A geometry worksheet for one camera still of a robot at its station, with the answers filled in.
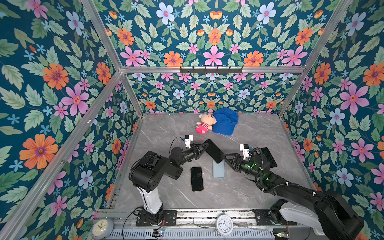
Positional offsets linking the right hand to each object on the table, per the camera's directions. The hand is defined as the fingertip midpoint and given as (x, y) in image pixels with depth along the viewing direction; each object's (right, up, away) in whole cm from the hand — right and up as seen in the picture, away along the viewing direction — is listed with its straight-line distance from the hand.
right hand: (224, 158), depth 76 cm
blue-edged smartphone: (-5, +3, +4) cm, 7 cm away
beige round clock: (-58, -31, -8) cm, 66 cm away
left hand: (-7, +7, +2) cm, 10 cm away
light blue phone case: (-1, -10, +14) cm, 17 cm away
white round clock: (-1, -30, -7) cm, 31 cm away
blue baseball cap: (+7, +21, +35) cm, 41 cm away
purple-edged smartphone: (-15, -14, +9) cm, 22 cm away
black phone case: (+32, -4, +20) cm, 38 cm away
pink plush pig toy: (-8, +20, +29) cm, 36 cm away
